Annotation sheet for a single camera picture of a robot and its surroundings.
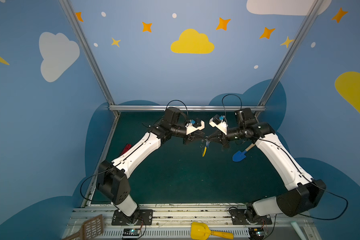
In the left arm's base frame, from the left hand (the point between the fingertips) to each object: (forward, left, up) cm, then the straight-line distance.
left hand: (204, 133), depth 71 cm
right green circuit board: (-37, -26, -31) cm, 55 cm away
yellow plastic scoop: (-37, +1, -29) cm, 47 cm away
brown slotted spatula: (-36, +54, -31) cm, 72 cm away
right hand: (0, -3, -2) cm, 4 cm away
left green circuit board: (-37, +35, -31) cm, 59 cm away
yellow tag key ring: (-6, -1, -8) cm, 10 cm away
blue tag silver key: (-2, -2, -6) cm, 6 cm away
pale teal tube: (-36, -46, -28) cm, 65 cm away
